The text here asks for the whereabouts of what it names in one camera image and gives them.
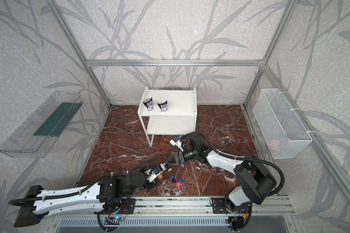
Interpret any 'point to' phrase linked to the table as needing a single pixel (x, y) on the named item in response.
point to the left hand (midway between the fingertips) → (163, 167)
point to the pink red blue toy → (178, 181)
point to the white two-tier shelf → (168, 112)
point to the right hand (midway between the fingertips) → (169, 159)
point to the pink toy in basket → (273, 144)
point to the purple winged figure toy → (182, 165)
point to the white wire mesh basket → (282, 130)
